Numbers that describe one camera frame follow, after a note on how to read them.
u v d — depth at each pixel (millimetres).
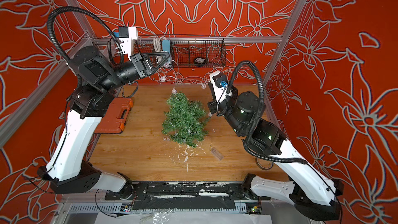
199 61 951
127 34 397
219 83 391
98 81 365
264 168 795
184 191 743
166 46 899
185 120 669
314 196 380
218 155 832
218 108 469
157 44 876
